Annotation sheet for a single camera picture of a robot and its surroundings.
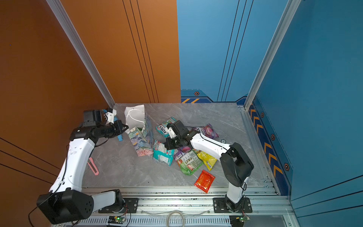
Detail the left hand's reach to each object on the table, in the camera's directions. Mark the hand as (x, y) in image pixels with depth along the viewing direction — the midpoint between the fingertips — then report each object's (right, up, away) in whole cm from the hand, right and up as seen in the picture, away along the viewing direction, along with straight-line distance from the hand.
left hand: (128, 125), depth 77 cm
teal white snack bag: (+17, -18, +8) cm, 26 cm away
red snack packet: (+43, -33, +4) cm, 54 cm away
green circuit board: (-3, -48, -6) cm, 48 cm away
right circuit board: (+58, -48, -6) cm, 76 cm away
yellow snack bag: (+46, -22, +8) cm, 51 cm away
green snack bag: (+34, -24, +10) cm, 43 cm away
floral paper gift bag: (+8, -2, -3) cm, 8 cm away
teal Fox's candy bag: (+15, -4, +25) cm, 30 cm away
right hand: (+19, -13, +6) cm, 24 cm away
